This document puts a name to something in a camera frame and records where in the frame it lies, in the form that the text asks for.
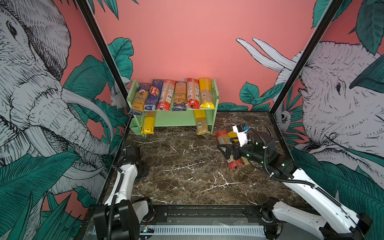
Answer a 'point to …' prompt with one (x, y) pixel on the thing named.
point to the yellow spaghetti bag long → (206, 92)
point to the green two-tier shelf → (163, 118)
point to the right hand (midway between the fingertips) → (222, 142)
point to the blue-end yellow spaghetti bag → (180, 93)
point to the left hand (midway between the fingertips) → (143, 170)
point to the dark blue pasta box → (153, 96)
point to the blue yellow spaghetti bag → (140, 99)
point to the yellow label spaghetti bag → (148, 124)
